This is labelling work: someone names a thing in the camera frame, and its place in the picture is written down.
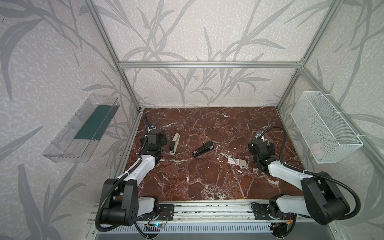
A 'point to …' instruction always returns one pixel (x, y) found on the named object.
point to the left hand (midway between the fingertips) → (156, 131)
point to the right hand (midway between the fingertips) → (262, 139)
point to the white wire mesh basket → (328, 134)
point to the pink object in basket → (318, 150)
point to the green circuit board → (153, 227)
